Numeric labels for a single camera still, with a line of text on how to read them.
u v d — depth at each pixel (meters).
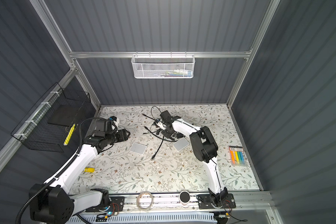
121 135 0.74
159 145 0.96
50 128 0.72
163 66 1.24
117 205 0.72
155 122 1.08
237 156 0.89
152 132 1.02
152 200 0.74
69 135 0.69
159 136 1.02
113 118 0.74
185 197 0.71
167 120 0.80
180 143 0.95
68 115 0.75
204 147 0.58
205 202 0.73
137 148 0.94
